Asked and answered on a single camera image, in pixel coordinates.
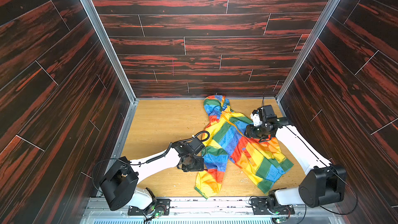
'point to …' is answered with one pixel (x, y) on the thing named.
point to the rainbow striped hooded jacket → (259, 159)
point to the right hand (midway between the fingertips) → (252, 132)
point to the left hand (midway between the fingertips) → (201, 169)
